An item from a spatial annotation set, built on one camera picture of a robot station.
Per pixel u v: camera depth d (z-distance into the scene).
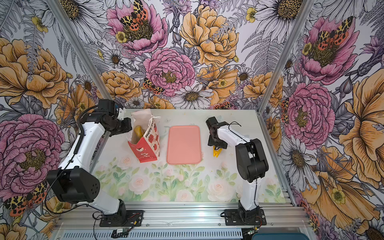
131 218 0.74
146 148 0.81
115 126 0.67
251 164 0.51
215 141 0.83
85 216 0.74
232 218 0.73
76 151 0.46
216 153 0.87
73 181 0.42
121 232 0.72
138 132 0.93
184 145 1.02
